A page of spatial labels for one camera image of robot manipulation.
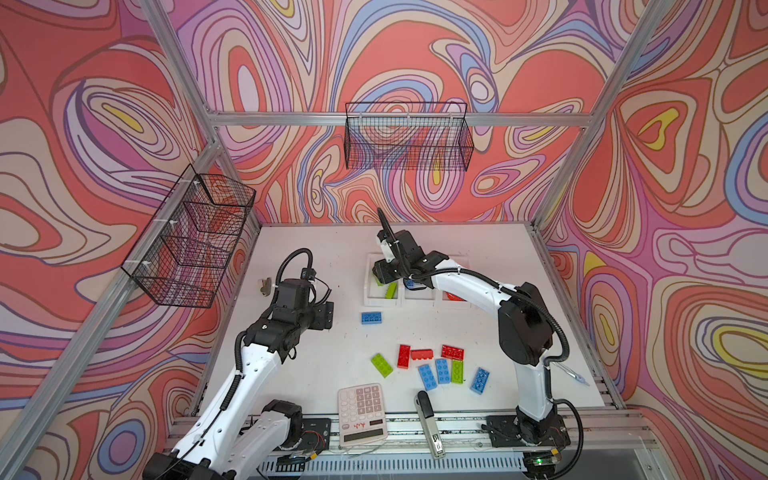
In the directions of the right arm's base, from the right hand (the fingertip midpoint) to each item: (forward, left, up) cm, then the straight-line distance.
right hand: (384, 273), depth 92 cm
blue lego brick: (-10, +5, -10) cm, 15 cm away
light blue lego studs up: (-28, -11, -11) cm, 32 cm away
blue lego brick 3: (-29, -26, -12) cm, 41 cm away
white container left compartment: (-2, +4, -10) cm, 11 cm away
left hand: (-13, +17, +4) cm, 22 cm away
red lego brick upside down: (-23, -5, -9) cm, 25 cm away
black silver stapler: (-39, -10, -7) cm, 41 cm away
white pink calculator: (-37, +7, -10) cm, 39 cm away
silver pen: (-28, -52, -12) cm, 60 cm away
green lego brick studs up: (-27, -20, -12) cm, 35 cm away
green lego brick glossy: (-25, +2, -10) cm, 27 cm away
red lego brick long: (-22, -10, -9) cm, 26 cm away
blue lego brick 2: (-27, -16, -10) cm, 33 cm away
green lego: (-2, -2, -9) cm, 9 cm away
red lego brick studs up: (-22, -19, -10) cm, 31 cm away
